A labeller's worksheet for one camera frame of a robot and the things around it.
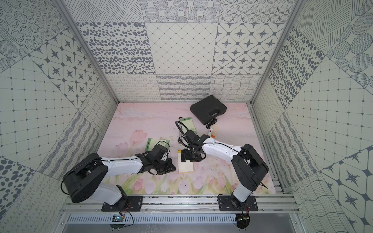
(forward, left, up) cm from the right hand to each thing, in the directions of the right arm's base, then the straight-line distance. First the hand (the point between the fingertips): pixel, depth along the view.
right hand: (187, 161), depth 84 cm
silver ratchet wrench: (+6, +2, +23) cm, 24 cm away
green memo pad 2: (+31, 0, -3) cm, 31 cm away
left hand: (-6, +4, -2) cm, 7 cm away
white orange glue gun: (+24, -15, -2) cm, 28 cm away
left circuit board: (-28, +34, -6) cm, 44 cm away
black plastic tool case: (+42, -14, 0) cm, 45 cm away
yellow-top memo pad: (-2, +2, -3) cm, 4 cm away
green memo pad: (+14, +25, -3) cm, 29 cm away
